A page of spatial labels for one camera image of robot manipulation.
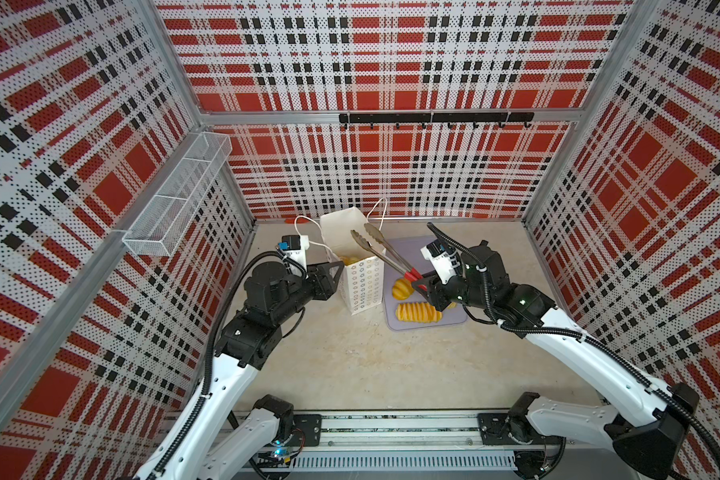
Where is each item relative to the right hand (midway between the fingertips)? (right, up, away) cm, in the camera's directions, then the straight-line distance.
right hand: (419, 284), depth 70 cm
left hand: (-19, +4, -2) cm, 20 cm away
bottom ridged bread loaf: (+3, -11, +21) cm, 24 cm away
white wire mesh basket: (-79, +15, +23) cm, 84 cm away
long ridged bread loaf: (+6, -4, -7) cm, 10 cm away
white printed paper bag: (-13, +3, +9) cm, 16 cm away
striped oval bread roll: (-19, +5, +28) cm, 35 cm away
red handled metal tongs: (-2, +3, +1) cm, 4 cm away
